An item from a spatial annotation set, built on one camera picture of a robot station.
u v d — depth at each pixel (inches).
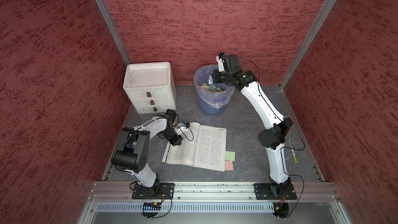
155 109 39.5
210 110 39.1
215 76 28.7
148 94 35.0
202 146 34.4
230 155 33.7
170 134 30.5
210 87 39.6
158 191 28.5
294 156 33.5
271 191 26.2
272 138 20.7
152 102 37.2
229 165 32.1
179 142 31.2
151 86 33.8
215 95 31.2
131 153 18.1
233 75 23.9
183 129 33.3
